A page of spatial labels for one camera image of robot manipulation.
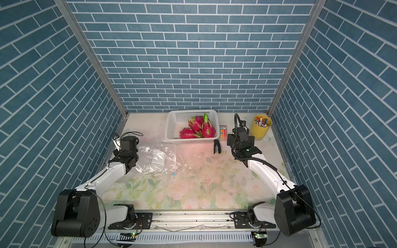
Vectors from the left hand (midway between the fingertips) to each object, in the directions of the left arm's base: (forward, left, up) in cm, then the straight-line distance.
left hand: (128, 145), depth 86 cm
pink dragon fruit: (+11, -31, -3) cm, 33 cm away
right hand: (+3, -63, +5) cm, 64 cm away
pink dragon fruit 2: (+16, -38, +2) cm, 41 cm away
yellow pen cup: (+18, -81, -2) cm, 83 cm away
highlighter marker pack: (+18, -56, -11) cm, 60 cm away
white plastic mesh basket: (+25, -30, -12) cm, 41 cm away
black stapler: (+9, -51, -10) cm, 53 cm away
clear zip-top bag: (-6, -17, -7) cm, 19 cm away
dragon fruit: (+12, -45, -1) cm, 47 cm away
